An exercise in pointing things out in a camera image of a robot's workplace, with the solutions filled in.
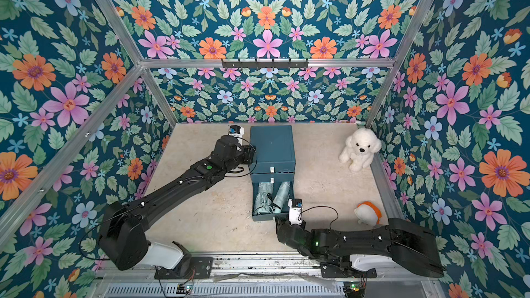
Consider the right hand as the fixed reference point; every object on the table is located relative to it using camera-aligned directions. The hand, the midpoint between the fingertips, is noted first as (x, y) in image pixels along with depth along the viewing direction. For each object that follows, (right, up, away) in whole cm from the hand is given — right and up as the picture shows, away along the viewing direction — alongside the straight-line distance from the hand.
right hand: (278, 221), depth 80 cm
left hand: (-9, +28, +2) cm, 30 cm away
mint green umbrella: (-7, +7, +4) cm, 10 cm away
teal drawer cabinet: (-3, +17, +6) cm, 18 cm away
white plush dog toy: (+36, +30, +9) cm, 48 cm away
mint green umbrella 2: (+1, +9, +6) cm, 11 cm away
